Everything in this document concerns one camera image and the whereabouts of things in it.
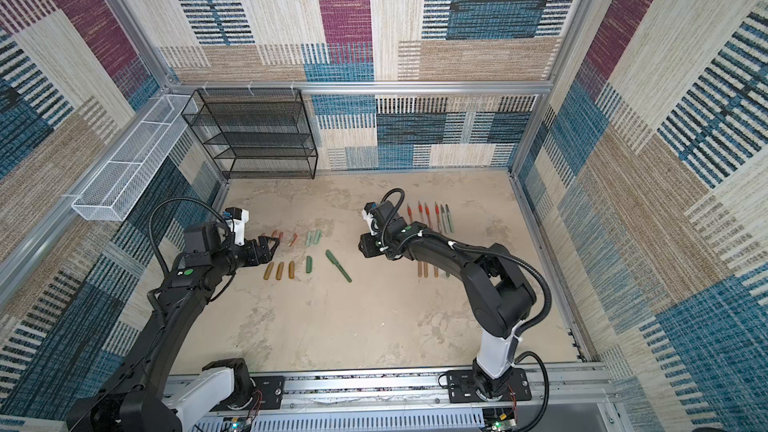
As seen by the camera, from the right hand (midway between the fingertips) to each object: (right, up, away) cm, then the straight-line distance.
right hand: (366, 248), depth 90 cm
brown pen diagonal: (+16, -7, +4) cm, 18 cm away
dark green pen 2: (-8, -7, +4) cm, 12 cm away
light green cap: (-20, +1, +12) cm, 23 cm away
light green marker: (+28, +7, +15) cm, 32 cm away
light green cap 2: (-17, +2, +12) cm, 21 cm away
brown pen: (+21, -8, +4) cm, 23 cm away
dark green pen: (+25, -9, +4) cm, 27 cm away
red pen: (+20, +10, +18) cm, 29 cm away
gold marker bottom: (+18, -7, +4) cm, 20 cm away
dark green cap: (-19, -6, +6) cm, 20 cm away
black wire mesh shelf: (-41, +38, +19) cm, 59 cm away
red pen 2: (+24, +11, +19) cm, 32 cm away
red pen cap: (-32, +3, +14) cm, 35 cm away
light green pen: (+26, +8, +16) cm, 31 cm away
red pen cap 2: (-30, +2, +12) cm, 32 cm away
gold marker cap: (-27, -8, +4) cm, 29 cm away
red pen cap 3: (-25, +1, +12) cm, 28 cm away
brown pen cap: (-31, -8, +4) cm, 32 cm away
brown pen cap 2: (-23, -7, +4) cm, 25 cm away
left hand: (-26, +4, -9) cm, 28 cm away
